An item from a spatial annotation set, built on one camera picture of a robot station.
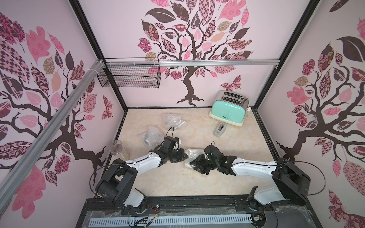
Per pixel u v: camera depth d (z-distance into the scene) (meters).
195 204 0.75
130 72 0.95
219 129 1.03
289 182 0.43
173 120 1.01
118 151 0.79
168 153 0.70
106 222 0.70
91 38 0.78
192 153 0.85
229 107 0.98
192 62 0.94
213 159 0.66
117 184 0.43
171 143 0.70
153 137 0.91
